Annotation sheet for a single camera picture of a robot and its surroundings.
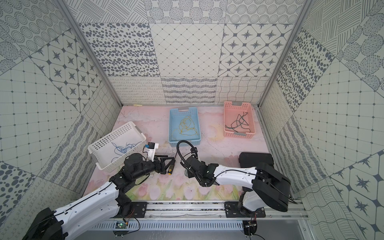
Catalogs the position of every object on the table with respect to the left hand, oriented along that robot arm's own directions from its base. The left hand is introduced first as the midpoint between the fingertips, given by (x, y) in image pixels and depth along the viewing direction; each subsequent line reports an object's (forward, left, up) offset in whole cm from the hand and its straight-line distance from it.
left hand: (173, 160), depth 75 cm
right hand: (+2, -9, -12) cm, 15 cm away
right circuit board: (-25, -39, -19) cm, 50 cm away
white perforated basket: (+12, +44, -13) cm, 47 cm away
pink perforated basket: (+51, -38, -15) cm, 66 cm away
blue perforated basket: (+43, +7, -16) cm, 46 cm away
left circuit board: (-26, +25, -17) cm, 40 cm away
